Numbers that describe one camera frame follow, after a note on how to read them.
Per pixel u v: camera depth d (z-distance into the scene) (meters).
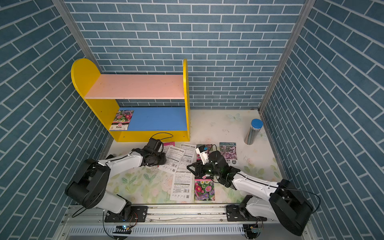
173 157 0.94
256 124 0.87
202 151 0.73
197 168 0.70
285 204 0.42
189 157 0.94
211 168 0.69
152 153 0.72
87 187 0.43
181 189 0.82
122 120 0.95
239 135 1.05
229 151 0.96
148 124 0.93
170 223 0.71
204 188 0.82
